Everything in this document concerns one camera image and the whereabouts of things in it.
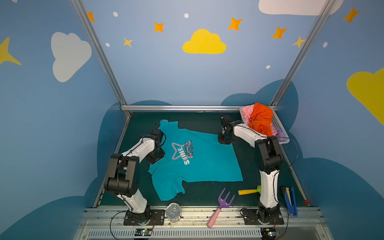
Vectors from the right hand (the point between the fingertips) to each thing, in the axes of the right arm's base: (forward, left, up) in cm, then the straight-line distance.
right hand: (222, 140), depth 101 cm
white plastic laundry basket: (+20, -40, +5) cm, 45 cm away
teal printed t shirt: (-11, +21, -4) cm, 25 cm away
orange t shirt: (+17, -28, +5) cm, 33 cm away
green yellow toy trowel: (-33, -10, -2) cm, 34 cm away
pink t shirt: (+24, -20, +5) cm, 32 cm away
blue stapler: (-32, -35, -3) cm, 48 cm away
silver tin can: (-45, +27, +2) cm, 53 cm away
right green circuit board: (-50, -20, -5) cm, 54 cm away
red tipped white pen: (-19, -46, -9) cm, 51 cm away
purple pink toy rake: (-39, +2, -3) cm, 39 cm away
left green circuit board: (-54, +41, -3) cm, 67 cm away
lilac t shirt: (+1, -37, +6) cm, 38 cm away
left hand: (-16, +40, 0) cm, 43 cm away
